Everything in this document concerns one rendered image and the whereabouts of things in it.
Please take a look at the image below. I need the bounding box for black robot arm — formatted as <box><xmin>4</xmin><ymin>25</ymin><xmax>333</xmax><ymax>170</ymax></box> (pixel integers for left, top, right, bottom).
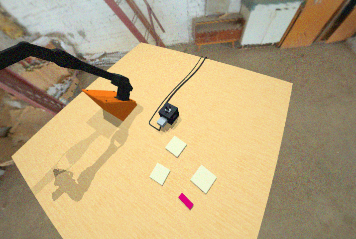
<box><xmin>0</xmin><ymin>41</ymin><xmax>133</xmax><ymax>101</ymax></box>

